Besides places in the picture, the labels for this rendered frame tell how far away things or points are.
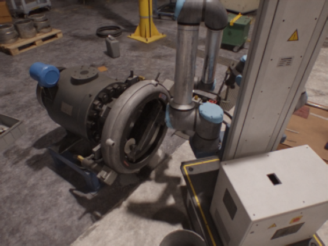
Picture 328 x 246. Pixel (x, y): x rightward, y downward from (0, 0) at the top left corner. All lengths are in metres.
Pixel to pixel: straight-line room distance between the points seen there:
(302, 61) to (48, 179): 2.21
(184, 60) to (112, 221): 1.40
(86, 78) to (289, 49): 1.38
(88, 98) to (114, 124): 0.39
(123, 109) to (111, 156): 0.33
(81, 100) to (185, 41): 0.96
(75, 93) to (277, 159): 1.46
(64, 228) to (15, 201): 0.56
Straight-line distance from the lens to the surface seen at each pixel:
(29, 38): 5.70
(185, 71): 1.26
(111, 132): 1.50
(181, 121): 1.35
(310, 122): 2.46
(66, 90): 1.97
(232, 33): 4.73
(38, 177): 2.53
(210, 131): 1.38
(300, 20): 1.14
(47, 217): 2.23
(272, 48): 1.11
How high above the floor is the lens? 1.79
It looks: 40 degrees down
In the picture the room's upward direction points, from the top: straight up
